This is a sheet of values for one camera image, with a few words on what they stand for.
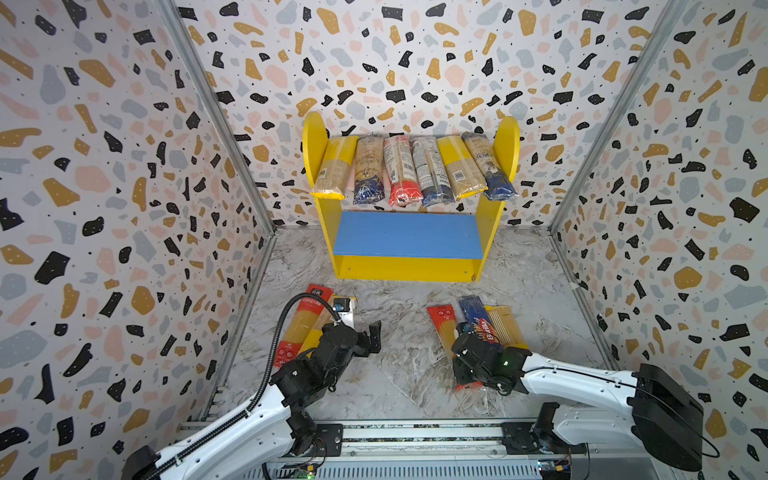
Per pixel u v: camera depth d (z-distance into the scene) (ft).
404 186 2.30
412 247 3.19
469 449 2.40
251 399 1.61
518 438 2.43
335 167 2.45
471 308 3.11
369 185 2.30
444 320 3.02
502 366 1.98
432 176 2.40
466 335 2.16
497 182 2.33
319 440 2.39
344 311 2.16
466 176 2.40
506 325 3.02
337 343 1.80
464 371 2.49
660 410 1.37
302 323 3.02
